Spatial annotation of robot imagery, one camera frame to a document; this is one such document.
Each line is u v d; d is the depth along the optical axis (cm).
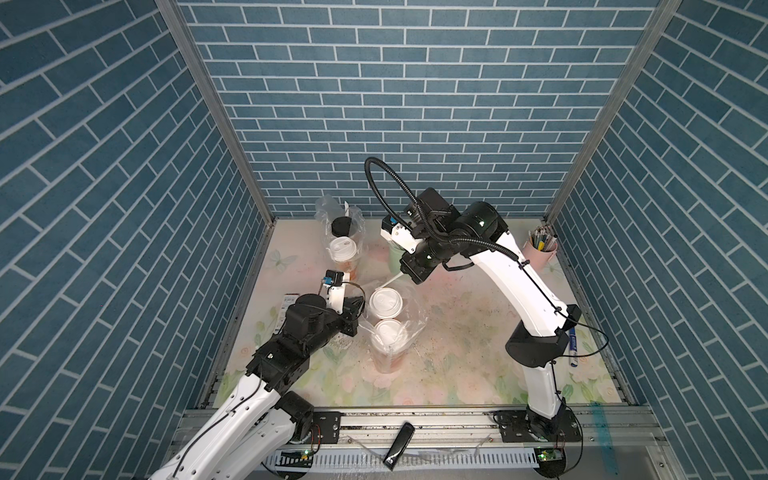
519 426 74
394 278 72
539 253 99
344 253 87
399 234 61
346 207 96
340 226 94
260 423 59
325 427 74
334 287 61
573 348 87
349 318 63
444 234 46
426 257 56
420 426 75
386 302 77
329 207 95
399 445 69
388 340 70
